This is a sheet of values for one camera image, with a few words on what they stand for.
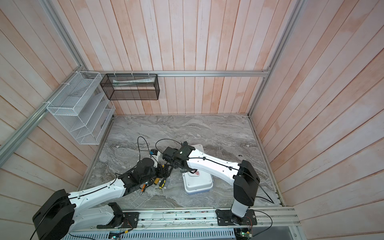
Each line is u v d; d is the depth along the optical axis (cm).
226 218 74
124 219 71
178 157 54
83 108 74
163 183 84
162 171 74
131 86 104
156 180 85
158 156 76
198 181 75
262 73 94
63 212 40
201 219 76
